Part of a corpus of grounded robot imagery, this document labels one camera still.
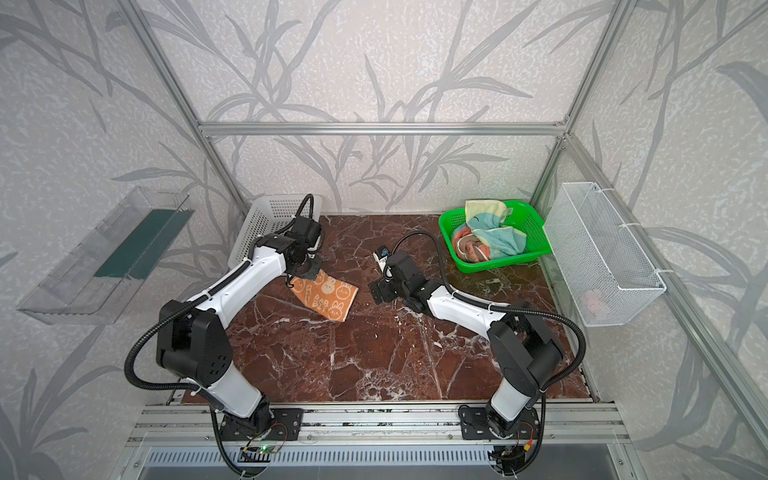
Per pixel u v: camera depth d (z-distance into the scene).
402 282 0.67
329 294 0.96
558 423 0.75
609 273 0.61
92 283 0.63
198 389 0.50
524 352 0.45
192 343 0.44
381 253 0.77
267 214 1.16
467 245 1.02
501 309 0.49
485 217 1.12
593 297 0.73
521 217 1.13
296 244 0.64
